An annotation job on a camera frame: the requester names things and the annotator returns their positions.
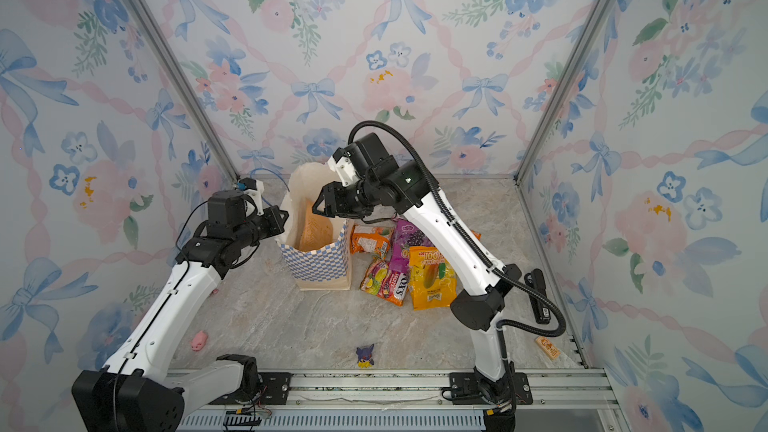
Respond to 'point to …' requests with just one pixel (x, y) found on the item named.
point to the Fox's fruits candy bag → (390, 285)
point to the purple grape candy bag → (405, 235)
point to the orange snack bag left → (375, 240)
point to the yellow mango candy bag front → (432, 279)
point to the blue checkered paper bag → (326, 268)
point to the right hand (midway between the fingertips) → (319, 208)
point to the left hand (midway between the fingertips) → (288, 209)
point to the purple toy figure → (365, 358)
